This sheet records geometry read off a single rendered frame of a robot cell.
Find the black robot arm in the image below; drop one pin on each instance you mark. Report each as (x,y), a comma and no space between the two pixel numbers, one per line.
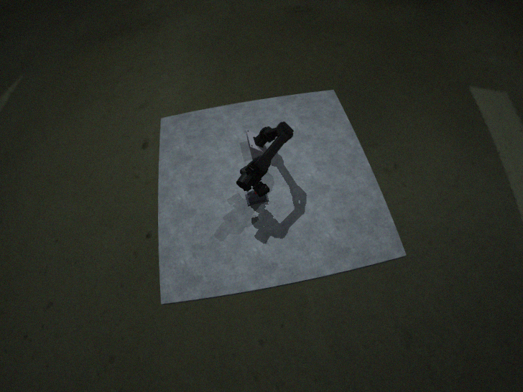
(258,167)

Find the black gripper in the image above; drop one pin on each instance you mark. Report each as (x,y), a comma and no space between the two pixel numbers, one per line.
(259,187)

